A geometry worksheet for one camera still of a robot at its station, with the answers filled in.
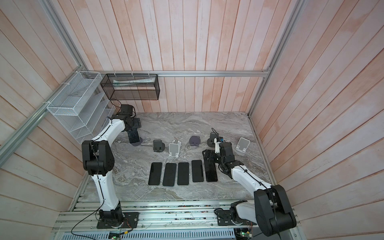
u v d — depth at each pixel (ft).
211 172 2.88
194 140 3.39
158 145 3.31
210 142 3.30
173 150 3.13
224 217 2.40
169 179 2.82
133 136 3.22
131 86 3.31
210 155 2.56
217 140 2.66
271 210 1.36
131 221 2.41
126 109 2.60
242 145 3.10
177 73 3.19
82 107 2.39
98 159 1.79
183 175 2.90
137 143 3.24
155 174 2.91
